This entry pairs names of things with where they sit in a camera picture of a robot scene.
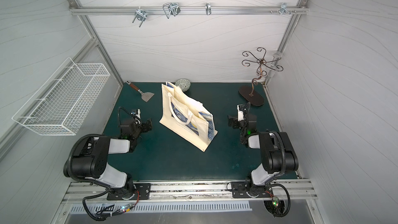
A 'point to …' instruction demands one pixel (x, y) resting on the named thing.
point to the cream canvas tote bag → (182, 116)
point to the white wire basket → (61, 106)
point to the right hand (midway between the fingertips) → (237, 113)
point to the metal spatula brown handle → (146, 96)
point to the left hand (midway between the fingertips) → (144, 119)
